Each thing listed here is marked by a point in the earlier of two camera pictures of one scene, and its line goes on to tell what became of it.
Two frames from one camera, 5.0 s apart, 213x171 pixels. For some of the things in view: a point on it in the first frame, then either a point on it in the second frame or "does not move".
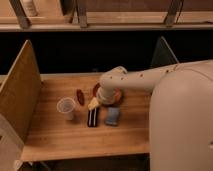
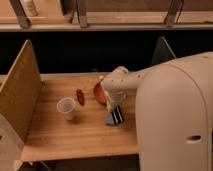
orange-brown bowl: x=107 y=96 does not move
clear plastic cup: x=66 y=106 does not move
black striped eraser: x=92 y=117 -> x=117 y=115
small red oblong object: x=80 y=96 does not move
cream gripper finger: x=93 y=103 -> x=109 y=106
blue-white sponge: x=113 y=115 does not move
